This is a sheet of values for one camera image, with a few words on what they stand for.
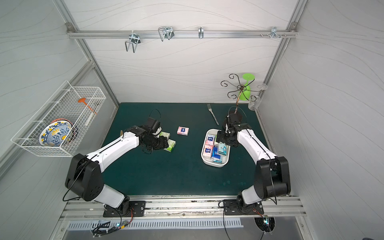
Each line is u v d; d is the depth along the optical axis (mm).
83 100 797
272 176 441
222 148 864
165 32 762
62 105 703
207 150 883
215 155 861
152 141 708
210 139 932
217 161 879
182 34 786
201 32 784
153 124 694
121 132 1038
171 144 935
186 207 752
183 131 1013
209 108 1187
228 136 746
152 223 703
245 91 861
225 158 884
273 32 765
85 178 430
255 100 799
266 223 717
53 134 615
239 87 877
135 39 783
